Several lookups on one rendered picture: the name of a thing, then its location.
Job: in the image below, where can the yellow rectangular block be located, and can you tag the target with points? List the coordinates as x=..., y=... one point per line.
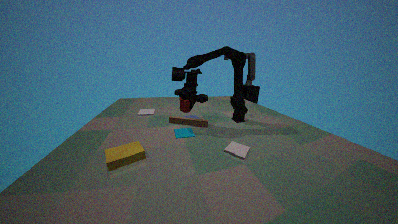
x=123, y=155

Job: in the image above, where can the dark red cup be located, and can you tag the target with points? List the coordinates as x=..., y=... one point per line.
x=184, y=105

